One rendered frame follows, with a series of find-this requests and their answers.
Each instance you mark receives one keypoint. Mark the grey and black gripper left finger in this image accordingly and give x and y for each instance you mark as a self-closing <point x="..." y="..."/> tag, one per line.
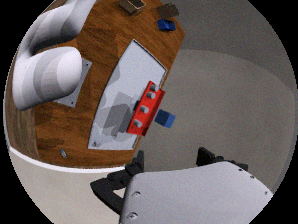
<point x="104" y="187"/>

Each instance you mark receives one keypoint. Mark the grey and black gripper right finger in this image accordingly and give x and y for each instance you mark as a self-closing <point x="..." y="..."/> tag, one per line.
<point x="206" y="157"/>

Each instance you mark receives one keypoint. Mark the blue open bin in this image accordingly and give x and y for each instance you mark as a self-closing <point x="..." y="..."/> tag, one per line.
<point x="170" y="25"/>

